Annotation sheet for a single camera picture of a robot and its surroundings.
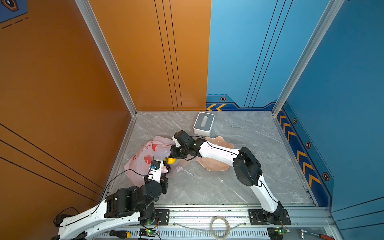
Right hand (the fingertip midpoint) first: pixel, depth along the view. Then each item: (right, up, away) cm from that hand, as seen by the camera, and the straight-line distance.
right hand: (168, 155), depth 86 cm
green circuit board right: (+54, -34, -16) cm, 66 cm away
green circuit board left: (-7, -34, -16) cm, 38 cm away
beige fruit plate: (+26, -6, +5) cm, 28 cm away
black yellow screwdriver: (-18, -33, -18) cm, 41 cm away
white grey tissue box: (+21, +19, +25) cm, 38 cm away
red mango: (+1, -3, -4) cm, 5 cm away
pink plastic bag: (-12, -2, -13) cm, 18 cm away
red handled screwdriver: (+73, -33, -18) cm, 82 cm away
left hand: (+3, -4, -15) cm, 16 cm away
